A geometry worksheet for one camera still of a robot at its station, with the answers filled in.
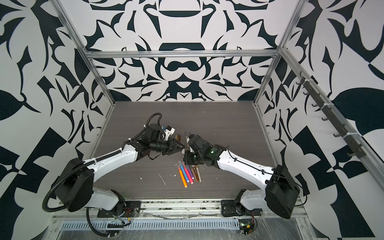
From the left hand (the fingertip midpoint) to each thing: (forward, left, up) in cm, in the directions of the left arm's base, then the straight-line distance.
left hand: (185, 145), depth 78 cm
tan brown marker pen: (+1, -1, -1) cm, 2 cm away
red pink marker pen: (-9, -1, -16) cm, 18 cm away
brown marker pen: (-6, -5, -16) cm, 18 cm away
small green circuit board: (-34, -28, -18) cm, 47 cm away
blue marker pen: (-9, +1, -16) cm, 19 cm away
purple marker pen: (-8, -2, -16) cm, 18 cm away
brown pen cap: (+16, +5, -18) cm, 25 cm away
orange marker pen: (-11, +3, -16) cm, 19 cm away
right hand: (-5, +2, -4) cm, 7 cm away
